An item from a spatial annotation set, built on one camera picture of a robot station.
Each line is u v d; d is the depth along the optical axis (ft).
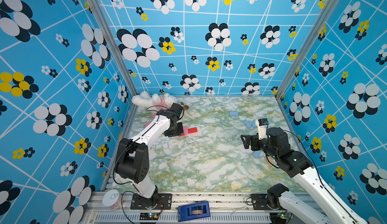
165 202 2.43
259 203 2.38
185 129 3.28
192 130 3.26
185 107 3.64
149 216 2.36
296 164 1.60
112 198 2.32
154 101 3.25
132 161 1.48
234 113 3.59
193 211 2.18
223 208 2.37
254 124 2.21
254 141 2.12
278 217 2.30
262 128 2.13
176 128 2.46
